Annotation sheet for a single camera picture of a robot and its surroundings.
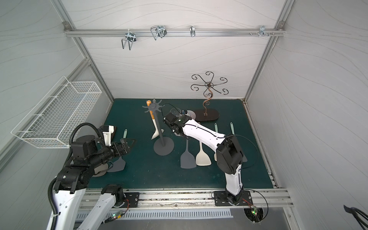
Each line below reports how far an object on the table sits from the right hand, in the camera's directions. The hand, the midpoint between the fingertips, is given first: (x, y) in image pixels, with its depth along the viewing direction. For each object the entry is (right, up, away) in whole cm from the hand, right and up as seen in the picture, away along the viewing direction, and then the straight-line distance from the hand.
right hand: (186, 129), depth 86 cm
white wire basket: (-63, +6, -20) cm, 66 cm away
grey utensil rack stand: (-15, -12, +7) cm, 21 cm away
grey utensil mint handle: (+1, -18, -4) cm, 18 cm away
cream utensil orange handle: (-17, -2, -5) cm, 18 cm away
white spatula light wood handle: (+10, -18, 0) cm, 21 cm away
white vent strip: (-33, -31, -30) cm, 54 cm away
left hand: (-26, -4, -20) cm, 33 cm away
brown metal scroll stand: (+21, +9, +25) cm, 33 cm away
